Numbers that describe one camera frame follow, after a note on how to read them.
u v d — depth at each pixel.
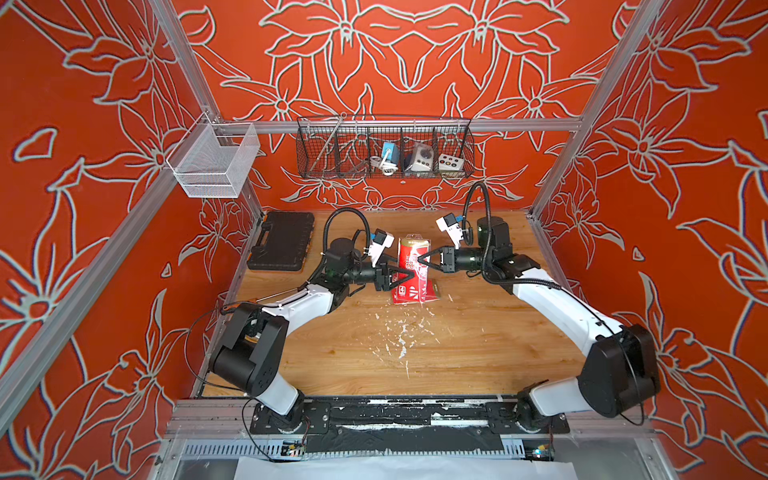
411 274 0.74
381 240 0.71
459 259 0.68
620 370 0.41
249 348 0.46
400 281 0.74
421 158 0.91
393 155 0.84
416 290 0.74
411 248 0.76
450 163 0.94
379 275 0.70
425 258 0.74
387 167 0.85
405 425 0.73
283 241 1.04
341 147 1.01
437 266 0.72
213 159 0.93
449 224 0.71
